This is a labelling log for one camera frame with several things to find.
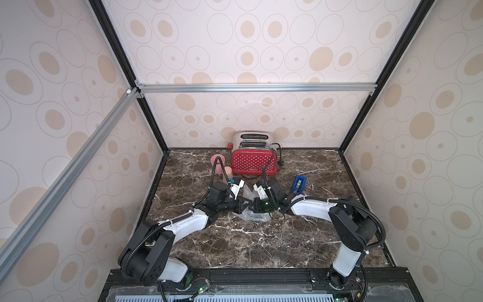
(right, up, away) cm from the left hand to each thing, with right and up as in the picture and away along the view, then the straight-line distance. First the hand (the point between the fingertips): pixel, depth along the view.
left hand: (256, 203), depth 81 cm
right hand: (0, -3, +9) cm, 9 cm away
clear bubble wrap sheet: (-4, +4, +4) cm, 7 cm away
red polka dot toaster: (-1, +23, +15) cm, 27 cm away
